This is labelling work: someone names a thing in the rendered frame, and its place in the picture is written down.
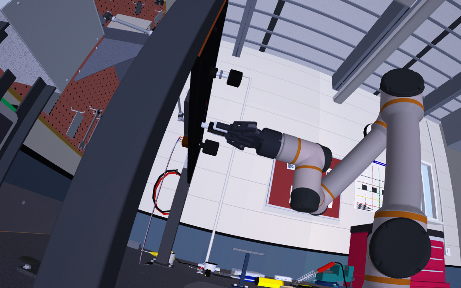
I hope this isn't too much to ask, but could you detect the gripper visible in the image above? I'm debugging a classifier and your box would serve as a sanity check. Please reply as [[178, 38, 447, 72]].
[[209, 120, 283, 159]]

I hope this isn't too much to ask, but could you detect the black round knob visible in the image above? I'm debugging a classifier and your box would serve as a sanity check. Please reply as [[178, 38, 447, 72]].
[[226, 69, 244, 88], [201, 139, 220, 157]]

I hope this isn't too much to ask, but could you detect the white vertical pipe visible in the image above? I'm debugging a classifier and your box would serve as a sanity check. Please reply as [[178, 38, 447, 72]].
[[206, 77, 252, 269]]

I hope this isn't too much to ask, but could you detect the black heater control panel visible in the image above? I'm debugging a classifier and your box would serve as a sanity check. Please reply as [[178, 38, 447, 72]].
[[184, 0, 229, 185]]

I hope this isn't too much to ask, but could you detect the small grey stand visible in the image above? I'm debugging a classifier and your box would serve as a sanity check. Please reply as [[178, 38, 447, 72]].
[[232, 247, 265, 288]]

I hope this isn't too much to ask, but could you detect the white chart poster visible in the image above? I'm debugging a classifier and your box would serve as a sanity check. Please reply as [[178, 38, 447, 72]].
[[354, 160, 387, 211]]

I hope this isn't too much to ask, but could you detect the yellow tool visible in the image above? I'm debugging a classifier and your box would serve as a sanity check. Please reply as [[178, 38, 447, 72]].
[[254, 276, 285, 288]]

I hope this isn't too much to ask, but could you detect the grey wrench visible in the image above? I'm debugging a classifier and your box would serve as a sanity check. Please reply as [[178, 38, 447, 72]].
[[79, 108, 102, 151]]

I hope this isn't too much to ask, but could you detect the grey metal rod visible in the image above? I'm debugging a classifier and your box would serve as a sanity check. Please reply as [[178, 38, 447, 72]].
[[103, 11, 152, 36]]

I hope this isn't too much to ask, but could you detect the red pegboard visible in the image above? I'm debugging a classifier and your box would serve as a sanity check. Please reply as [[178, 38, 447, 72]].
[[0, 0, 167, 157]]

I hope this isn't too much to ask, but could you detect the long grey ceiling light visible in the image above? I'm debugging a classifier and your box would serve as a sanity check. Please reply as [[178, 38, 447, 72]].
[[332, 0, 446, 105]]

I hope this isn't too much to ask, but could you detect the red tool cabinet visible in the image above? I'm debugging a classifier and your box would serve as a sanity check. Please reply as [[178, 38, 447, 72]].
[[349, 224, 446, 288]]

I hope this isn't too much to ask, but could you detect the teal bench vise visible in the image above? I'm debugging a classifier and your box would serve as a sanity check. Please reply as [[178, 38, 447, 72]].
[[315, 264, 354, 287]]

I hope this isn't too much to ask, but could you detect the grey hanging plate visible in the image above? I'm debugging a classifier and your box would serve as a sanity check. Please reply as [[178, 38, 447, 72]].
[[66, 110, 84, 139]]

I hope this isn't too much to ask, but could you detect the window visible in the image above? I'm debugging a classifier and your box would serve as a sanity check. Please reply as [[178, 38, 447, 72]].
[[419, 160, 439, 221]]

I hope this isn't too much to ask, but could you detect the grey sheet metal housing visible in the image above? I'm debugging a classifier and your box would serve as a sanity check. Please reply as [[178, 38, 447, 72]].
[[0, 0, 106, 94]]

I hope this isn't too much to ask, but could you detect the red wall poster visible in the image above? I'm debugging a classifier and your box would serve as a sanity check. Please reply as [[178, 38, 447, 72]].
[[263, 157, 343, 220]]

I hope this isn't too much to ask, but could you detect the thin wire bundle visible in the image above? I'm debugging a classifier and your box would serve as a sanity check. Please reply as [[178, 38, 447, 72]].
[[138, 135, 184, 265]]

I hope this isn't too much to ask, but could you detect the red and black cable coil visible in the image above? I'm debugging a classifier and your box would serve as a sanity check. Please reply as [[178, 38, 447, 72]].
[[152, 170, 182, 215]]

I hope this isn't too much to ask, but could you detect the dark grey panel post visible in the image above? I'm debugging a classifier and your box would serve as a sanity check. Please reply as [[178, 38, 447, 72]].
[[150, 154, 191, 268]]

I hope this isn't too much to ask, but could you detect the dark curved frame beam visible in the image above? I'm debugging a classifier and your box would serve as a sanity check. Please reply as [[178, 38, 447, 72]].
[[34, 0, 228, 288]]

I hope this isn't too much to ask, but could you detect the red handled soldering iron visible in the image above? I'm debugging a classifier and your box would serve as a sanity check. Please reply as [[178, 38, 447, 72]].
[[295, 261, 336, 285]]

